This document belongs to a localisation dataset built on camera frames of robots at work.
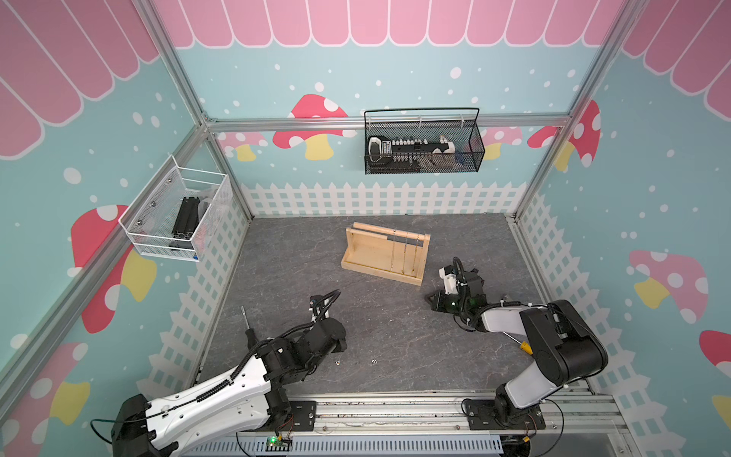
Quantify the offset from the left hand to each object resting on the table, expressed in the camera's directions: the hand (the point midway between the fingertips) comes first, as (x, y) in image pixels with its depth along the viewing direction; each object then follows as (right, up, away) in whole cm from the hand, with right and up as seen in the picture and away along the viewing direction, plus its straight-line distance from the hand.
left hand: (339, 331), depth 78 cm
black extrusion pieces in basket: (-37, +30, -8) cm, 48 cm away
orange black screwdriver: (-29, -4, +10) cm, 31 cm away
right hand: (+27, +7, +16) cm, 32 cm away
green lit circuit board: (-16, -27, -5) cm, 32 cm away
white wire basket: (-41, +32, -6) cm, 53 cm away
